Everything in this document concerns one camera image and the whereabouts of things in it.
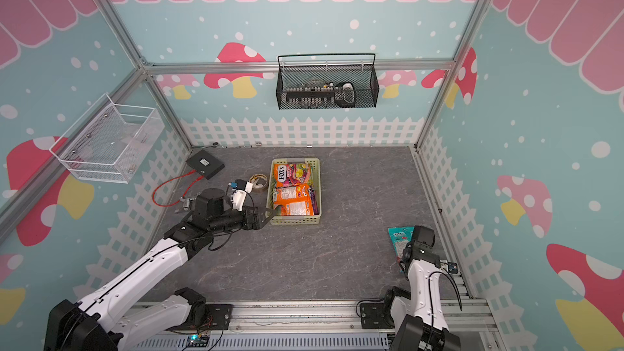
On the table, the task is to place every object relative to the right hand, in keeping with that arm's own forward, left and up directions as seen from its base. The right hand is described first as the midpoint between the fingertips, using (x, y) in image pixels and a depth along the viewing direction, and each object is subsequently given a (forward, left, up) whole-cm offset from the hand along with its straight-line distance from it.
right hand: (414, 257), depth 85 cm
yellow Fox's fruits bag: (+32, +45, +8) cm, 56 cm away
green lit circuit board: (-24, +71, -3) cm, 74 cm away
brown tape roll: (+33, +59, +1) cm, 68 cm away
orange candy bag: (+19, +43, +7) cm, 47 cm away
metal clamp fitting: (+23, +88, +2) cm, 91 cm away
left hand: (+8, +50, +17) cm, 53 cm away
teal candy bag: (+8, +3, 0) cm, 8 cm away
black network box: (+43, +86, +2) cm, 96 cm away
